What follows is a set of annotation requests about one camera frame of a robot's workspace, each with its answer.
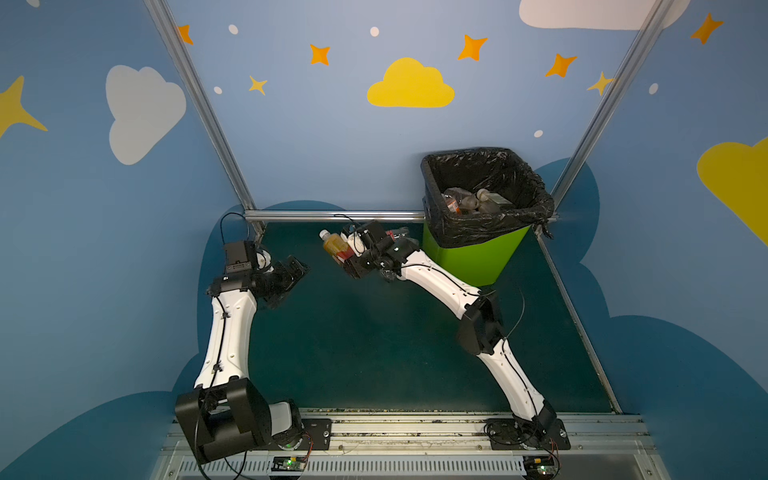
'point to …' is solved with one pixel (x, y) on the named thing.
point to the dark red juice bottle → (335, 245)
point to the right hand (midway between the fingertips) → (351, 258)
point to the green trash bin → (483, 261)
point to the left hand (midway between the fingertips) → (301, 276)
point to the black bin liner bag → (496, 170)
